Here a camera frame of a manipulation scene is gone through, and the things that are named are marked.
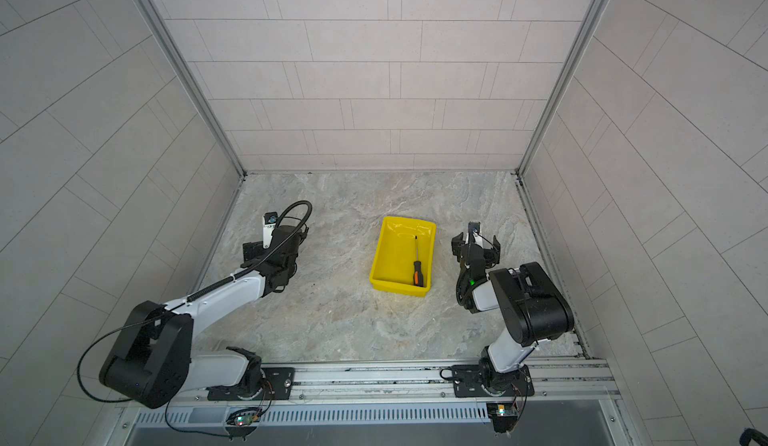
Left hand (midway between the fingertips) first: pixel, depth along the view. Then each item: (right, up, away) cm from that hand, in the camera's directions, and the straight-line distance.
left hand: (276, 236), depth 88 cm
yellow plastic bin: (+35, -10, +2) cm, 36 cm away
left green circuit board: (+3, -37, -23) cm, 44 cm away
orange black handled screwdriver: (+42, -12, -1) cm, 44 cm away
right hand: (+61, 0, +5) cm, 61 cm away
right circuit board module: (+61, -39, -19) cm, 75 cm away
